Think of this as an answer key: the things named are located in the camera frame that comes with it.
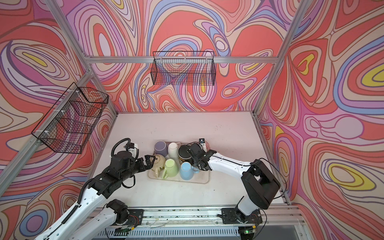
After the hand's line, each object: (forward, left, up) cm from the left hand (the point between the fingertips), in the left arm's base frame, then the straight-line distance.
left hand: (151, 158), depth 77 cm
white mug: (+9, -9, -7) cm, 15 cm away
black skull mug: (+4, -16, -4) cm, 17 cm away
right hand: (+4, -28, -12) cm, 31 cm away
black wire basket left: (+12, +43, +12) cm, 46 cm away
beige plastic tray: (-4, -27, -16) cm, 31 cm away
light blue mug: (-4, -18, -6) cm, 20 cm away
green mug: (-3, -10, -7) cm, 12 cm away
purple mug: (+11, -1, -9) cm, 14 cm away
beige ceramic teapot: (+1, -3, -8) cm, 8 cm away
